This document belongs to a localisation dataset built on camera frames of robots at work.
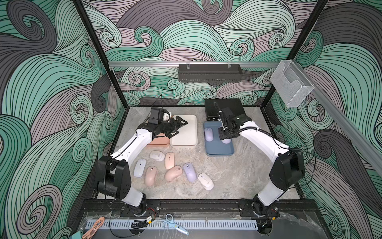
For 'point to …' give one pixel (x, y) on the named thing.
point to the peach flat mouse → (169, 160)
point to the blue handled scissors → (170, 222)
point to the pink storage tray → (159, 140)
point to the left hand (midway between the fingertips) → (183, 125)
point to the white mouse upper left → (157, 155)
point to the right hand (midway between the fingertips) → (223, 135)
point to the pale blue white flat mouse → (140, 166)
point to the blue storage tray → (216, 148)
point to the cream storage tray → (187, 136)
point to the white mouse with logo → (205, 181)
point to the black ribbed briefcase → (235, 105)
